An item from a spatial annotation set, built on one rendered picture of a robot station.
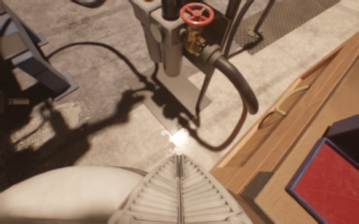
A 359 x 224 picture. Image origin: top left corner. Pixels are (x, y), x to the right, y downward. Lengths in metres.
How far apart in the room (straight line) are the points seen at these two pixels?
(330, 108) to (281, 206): 0.21
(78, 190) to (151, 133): 0.42
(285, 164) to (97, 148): 0.73
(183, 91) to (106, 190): 0.60
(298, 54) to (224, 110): 0.73
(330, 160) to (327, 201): 0.06
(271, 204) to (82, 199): 0.35
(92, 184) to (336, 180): 0.45
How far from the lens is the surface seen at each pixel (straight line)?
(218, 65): 0.34
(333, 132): 0.32
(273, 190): 0.26
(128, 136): 0.74
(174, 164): 0.17
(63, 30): 1.42
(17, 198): 0.47
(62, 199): 0.41
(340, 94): 0.41
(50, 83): 0.97
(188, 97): 0.78
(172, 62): 0.49
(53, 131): 0.94
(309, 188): 0.29
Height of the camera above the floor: 0.69
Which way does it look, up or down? 68 degrees down
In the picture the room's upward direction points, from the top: 4 degrees clockwise
